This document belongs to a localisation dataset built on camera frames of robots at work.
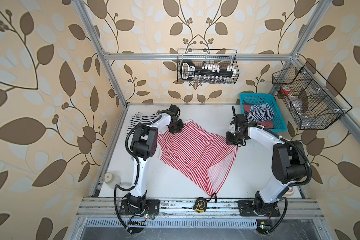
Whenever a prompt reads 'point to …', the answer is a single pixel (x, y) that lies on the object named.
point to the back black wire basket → (223, 64)
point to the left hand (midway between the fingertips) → (184, 128)
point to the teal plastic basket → (279, 125)
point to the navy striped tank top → (260, 113)
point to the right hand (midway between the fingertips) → (227, 143)
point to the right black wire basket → (313, 103)
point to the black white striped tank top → (138, 118)
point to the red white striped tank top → (206, 158)
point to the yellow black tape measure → (201, 204)
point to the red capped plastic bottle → (286, 90)
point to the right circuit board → (264, 225)
